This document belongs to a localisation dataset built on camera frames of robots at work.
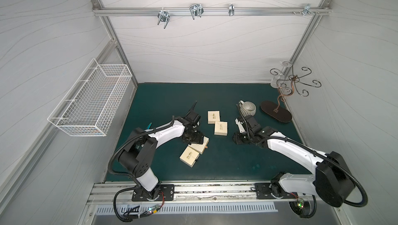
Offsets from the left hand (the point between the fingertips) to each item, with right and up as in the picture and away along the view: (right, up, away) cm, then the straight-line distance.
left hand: (199, 142), depth 87 cm
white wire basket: (-49, +22, -19) cm, 57 cm away
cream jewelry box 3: (-5, -6, -5) cm, 10 cm away
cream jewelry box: (+13, +7, +6) cm, 16 cm away
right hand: (+20, +3, -2) cm, 20 cm away
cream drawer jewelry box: (+9, +13, +11) cm, 19 cm away
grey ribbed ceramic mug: (+33, +18, +17) cm, 41 cm away
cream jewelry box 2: (0, -2, -4) cm, 4 cm away
